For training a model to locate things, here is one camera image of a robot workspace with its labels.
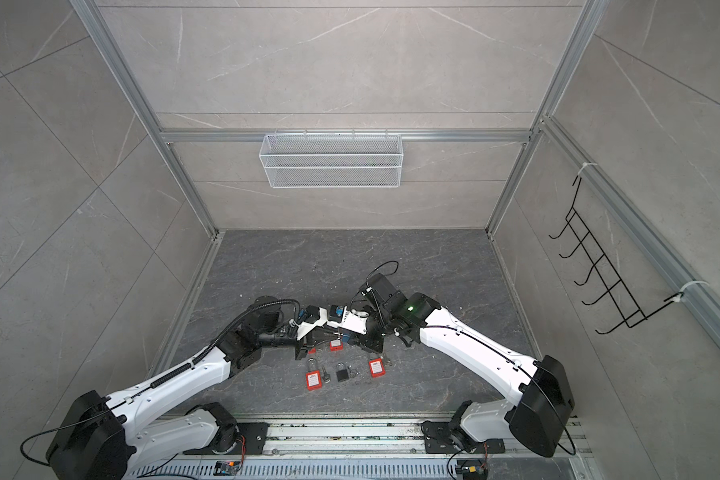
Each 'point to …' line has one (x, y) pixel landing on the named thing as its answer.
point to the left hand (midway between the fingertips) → (337, 329)
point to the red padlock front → (376, 367)
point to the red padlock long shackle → (336, 345)
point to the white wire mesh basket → (299, 161)
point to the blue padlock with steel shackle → (345, 337)
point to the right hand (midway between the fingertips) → (350, 331)
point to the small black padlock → (341, 372)
